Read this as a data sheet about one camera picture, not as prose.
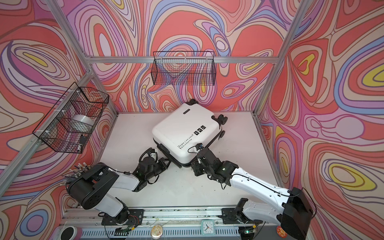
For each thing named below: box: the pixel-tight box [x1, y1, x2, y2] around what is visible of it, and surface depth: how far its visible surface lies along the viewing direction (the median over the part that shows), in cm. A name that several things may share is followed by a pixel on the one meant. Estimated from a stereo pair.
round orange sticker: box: [276, 225, 288, 238], surface depth 70 cm
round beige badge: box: [150, 224, 163, 240], surface depth 71 cm
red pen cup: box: [59, 162, 92, 189], surface depth 76 cm
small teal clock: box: [201, 219, 215, 236], surface depth 70 cm
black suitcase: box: [152, 99, 228, 168], surface depth 86 cm
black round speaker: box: [60, 226, 78, 240], surface depth 66 cm
